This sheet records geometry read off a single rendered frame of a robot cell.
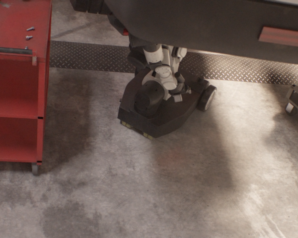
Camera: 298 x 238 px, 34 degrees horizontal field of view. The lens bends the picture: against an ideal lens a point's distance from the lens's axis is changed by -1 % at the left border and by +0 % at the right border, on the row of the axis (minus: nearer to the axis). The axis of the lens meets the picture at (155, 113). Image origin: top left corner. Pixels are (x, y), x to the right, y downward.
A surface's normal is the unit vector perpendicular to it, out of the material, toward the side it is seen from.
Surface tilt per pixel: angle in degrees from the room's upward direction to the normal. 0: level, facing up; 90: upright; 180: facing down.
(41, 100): 90
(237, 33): 95
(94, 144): 0
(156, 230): 0
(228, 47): 112
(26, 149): 0
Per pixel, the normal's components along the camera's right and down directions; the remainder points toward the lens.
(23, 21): 0.18, -0.72
